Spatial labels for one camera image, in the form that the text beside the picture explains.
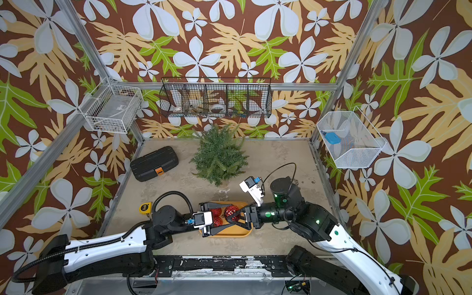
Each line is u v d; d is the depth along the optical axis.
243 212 0.51
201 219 0.47
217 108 0.99
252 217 0.49
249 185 0.54
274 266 0.74
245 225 0.51
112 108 0.86
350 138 0.83
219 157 0.74
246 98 0.99
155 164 1.00
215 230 0.53
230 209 0.55
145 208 0.88
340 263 0.43
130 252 0.51
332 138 0.86
